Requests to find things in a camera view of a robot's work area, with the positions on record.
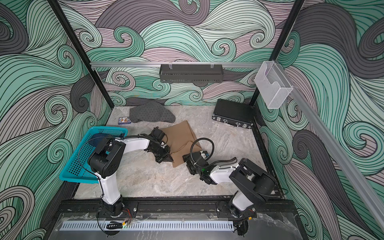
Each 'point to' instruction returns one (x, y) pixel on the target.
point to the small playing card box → (124, 120)
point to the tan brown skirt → (181, 140)
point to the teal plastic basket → (77, 169)
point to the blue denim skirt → (99, 140)
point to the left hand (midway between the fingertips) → (174, 158)
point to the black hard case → (234, 114)
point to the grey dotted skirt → (153, 111)
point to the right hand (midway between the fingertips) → (181, 161)
